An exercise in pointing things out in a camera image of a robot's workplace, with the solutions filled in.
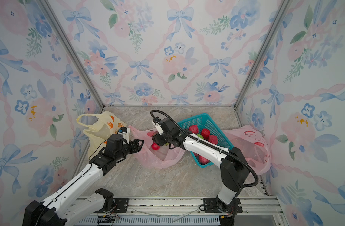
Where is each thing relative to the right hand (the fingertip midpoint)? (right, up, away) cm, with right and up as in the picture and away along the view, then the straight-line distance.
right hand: (158, 134), depth 83 cm
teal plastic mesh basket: (+30, +7, +20) cm, 37 cm away
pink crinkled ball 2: (+25, -15, +1) cm, 29 cm away
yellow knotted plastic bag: (-30, +6, -1) cm, 30 cm away
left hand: (-10, -4, -2) cm, 11 cm away
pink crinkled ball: (+23, +2, +18) cm, 29 cm away
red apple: (-3, -9, +8) cm, 12 cm away
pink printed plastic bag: (+51, -5, -6) cm, 52 cm away
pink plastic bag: (+2, -16, +6) cm, 17 cm away
